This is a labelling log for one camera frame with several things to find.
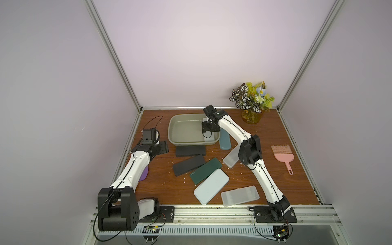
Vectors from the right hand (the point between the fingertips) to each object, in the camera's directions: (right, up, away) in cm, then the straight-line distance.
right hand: (207, 126), depth 102 cm
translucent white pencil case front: (+16, -36, -24) cm, 46 cm away
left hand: (-27, -11, -15) cm, 33 cm away
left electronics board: (-29, -51, -30) cm, 66 cm away
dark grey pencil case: (-12, -16, -3) cm, 20 cm away
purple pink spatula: (-38, -28, -15) cm, 49 cm away
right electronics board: (+33, -49, -32) cm, 68 cm away
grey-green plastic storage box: (-15, -2, +5) cm, 16 cm away
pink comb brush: (+48, -17, -8) cm, 52 cm away
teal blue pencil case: (+11, -10, -5) cm, 16 cm away
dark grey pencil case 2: (-13, -23, -14) cm, 30 cm away
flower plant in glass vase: (+28, +16, -11) cm, 34 cm away
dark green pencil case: (-2, -26, -15) cm, 30 cm away
